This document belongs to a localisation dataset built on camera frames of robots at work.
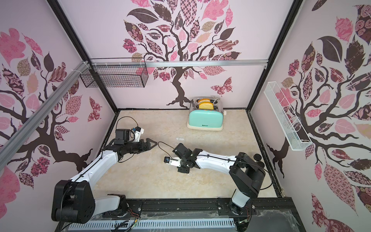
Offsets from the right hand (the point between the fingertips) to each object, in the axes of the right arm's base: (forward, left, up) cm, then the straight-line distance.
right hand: (181, 164), depth 85 cm
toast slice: (+35, -17, +15) cm, 42 cm away
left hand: (+7, +17, +8) cm, 20 cm away
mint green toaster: (+31, -18, +6) cm, 36 cm away
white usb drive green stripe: (+21, +1, -3) cm, 21 cm away
